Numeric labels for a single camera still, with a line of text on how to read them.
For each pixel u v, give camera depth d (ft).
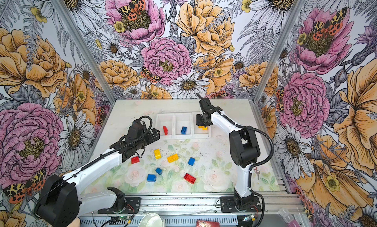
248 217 2.34
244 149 1.70
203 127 3.40
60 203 1.32
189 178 2.67
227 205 2.42
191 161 2.92
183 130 3.35
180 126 3.52
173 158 2.99
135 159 2.86
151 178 2.83
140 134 2.20
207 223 2.17
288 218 2.28
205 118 2.35
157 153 3.01
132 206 2.40
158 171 2.78
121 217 2.34
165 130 3.35
